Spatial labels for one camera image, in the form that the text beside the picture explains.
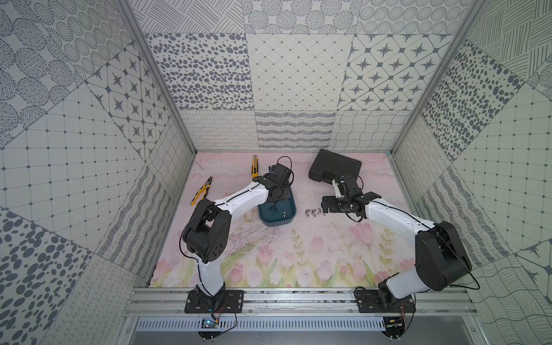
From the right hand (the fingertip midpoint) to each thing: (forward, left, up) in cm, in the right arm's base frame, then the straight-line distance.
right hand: (333, 206), depth 91 cm
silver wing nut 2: (0, +11, -6) cm, 13 cm away
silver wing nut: (0, +8, -6) cm, 10 cm away
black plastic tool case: (+26, -1, -3) cm, 26 cm away
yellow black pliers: (+13, +61, -4) cm, 62 cm away
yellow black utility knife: (+27, +38, -5) cm, 47 cm away
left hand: (+6, +21, +4) cm, 22 cm away
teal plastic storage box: (-1, +24, -6) cm, 25 cm away
